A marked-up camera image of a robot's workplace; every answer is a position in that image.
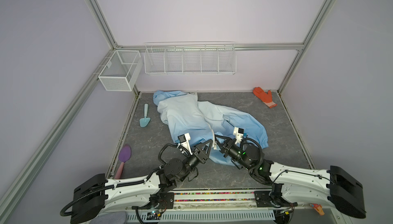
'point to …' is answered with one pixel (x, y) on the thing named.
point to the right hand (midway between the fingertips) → (212, 138)
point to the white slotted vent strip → (142, 217)
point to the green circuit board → (153, 216)
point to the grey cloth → (111, 217)
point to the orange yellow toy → (319, 208)
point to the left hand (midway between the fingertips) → (213, 144)
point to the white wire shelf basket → (190, 58)
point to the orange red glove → (266, 97)
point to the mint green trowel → (144, 121)
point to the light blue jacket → (204, 121)
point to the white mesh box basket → (122, 70)
